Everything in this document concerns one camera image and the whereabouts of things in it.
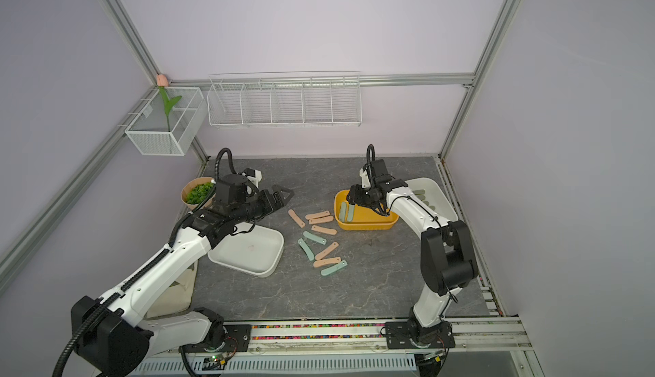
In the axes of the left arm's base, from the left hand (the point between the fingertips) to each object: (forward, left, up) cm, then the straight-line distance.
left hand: (286, 200), depth 76 cm
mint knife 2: (-13, -13, -23) cm, 30 cm away
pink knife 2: (+2, -11, -24) cm, 26 cm away
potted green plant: (+16, +36, -12) cm, 42 cm away
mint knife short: (-6, -4, -24) cm, 25 cm away
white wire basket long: (+44, +1, +6) cm, 44 cm away
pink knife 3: (-7, -11, -24) cm, 27 cm away
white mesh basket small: (+20, +39, +12) cm, 46 cm away
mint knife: (-1, -7, -23) cm, 25 cm away
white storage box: (-4, +15, -24) cm, 29 cm away
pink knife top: (+8, -8, -24) cm, 26 cm away
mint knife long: (+8, -18, -22) cm, 30 cm away
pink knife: (+7, -10, -24) cm, 27 cm away
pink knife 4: (-11, -11, -23) cm, 28 cm away
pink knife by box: (+7, 0, -24) cm, 25 cm away
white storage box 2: (+14, -53, -18) cm, 58 cm away
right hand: (+8, -22, -12) cm, 26 cm away
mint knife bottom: (+8, -21, -23) cm, 32 cm away
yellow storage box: (+6, -24, -23) cm, 34 cm away
